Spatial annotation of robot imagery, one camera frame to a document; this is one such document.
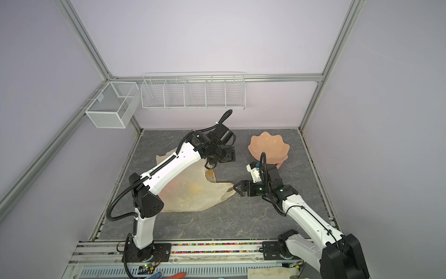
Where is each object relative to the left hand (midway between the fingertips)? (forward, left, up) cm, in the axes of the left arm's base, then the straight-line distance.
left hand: (230, 160), depth 77 cm
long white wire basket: (+45, +16, +8) cm, 48 cm away
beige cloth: (-41, -14, -21) cm, 48 cm away
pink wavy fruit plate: (+20, -31, -22) cm, 43 cm away
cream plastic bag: (-7, +16, -15) cm, 23 cm away
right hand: (-9, -4, -10) cm, 14 cm away
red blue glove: (-39, +31, -22) cm, 54 cm away
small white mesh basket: (+43, +65, +1) cm, 78 cm away
